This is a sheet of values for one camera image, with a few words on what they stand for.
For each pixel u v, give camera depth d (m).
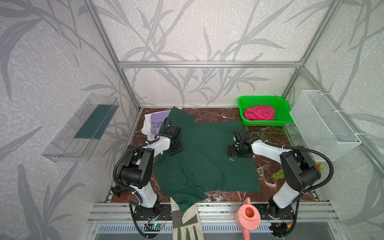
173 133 0.78
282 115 1.12
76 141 0.64
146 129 1.04
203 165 0.90
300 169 0.47
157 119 1.07
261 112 1.11
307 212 0.76
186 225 0.69
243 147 0.70
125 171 0.48
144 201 0.58
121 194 0.79
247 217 0.63
